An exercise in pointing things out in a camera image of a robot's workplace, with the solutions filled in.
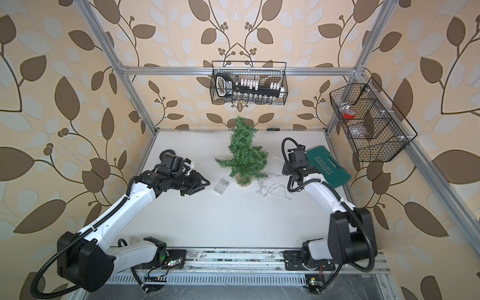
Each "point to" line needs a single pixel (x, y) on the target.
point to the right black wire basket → (375, 130)
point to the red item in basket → (349, 114)
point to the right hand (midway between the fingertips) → (291, 167)
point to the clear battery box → (221, 185)
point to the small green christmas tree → (247, 161)
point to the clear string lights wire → (270, 184)
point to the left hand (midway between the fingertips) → (205, 181)
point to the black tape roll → (165, 151)
